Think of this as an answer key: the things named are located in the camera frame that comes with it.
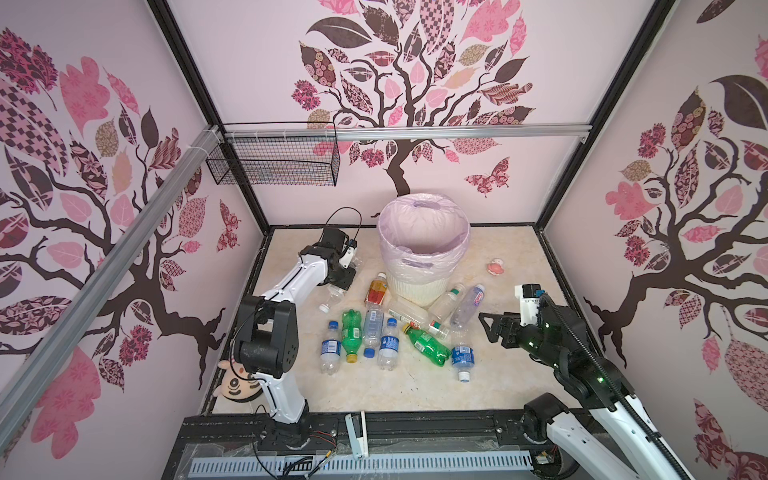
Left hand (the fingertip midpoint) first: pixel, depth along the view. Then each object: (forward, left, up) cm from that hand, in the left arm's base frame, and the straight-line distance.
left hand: (341, 282), depth 93 cm
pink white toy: (+11, -54, -7) cm, 55 cm away
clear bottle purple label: (-5, -41, -7) cm, 42 cm away
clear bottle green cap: (-5, -34, -7) cm, 35 cm away
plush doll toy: (-30, +23, -1) cm, 38 cm away
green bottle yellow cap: (-16, -4, -3) cm, 17 cm away
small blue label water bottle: (-20, -15, -4) cm, 25 cm away
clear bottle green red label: (-8, -22, -6) cm, 24 cm away
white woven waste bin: (-5, -25, +1) cm, 26 cm away
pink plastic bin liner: (+16, -27, +3) cm, 32 cm away
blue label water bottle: (-20, +2, -4) cm, 21 cm away
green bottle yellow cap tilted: (-20, -27, -3) cm, 33 cm away
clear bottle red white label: (-5, +2, 0) cm, 5 cm away
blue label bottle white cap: (-24, -36, -3) cm, 43 cm away
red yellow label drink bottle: (-2, -11, -3) cm, 12 cm away
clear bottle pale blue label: (-14, -10, -4) cm, 18 cm away
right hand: (-19, -41, +13) cm, 47 cm away
